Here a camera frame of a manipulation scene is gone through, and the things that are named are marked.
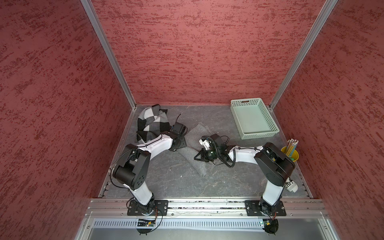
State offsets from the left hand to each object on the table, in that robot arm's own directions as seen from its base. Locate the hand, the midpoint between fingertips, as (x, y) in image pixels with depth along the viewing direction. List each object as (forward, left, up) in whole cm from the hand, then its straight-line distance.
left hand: (179, 146), depth 93 cm
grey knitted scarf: (+9, -9, -1) cm, 13 cm away
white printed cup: (-23, -63, -1) cm, 67 cm away
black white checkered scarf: (+18, +21, +2) cm, 28 cm away
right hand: (-10, -10, 0) cm, 14 cm away
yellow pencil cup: (-8, -68, +6) cm, 69 cm away
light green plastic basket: (+30, -56, -7) cm, 63 cm away
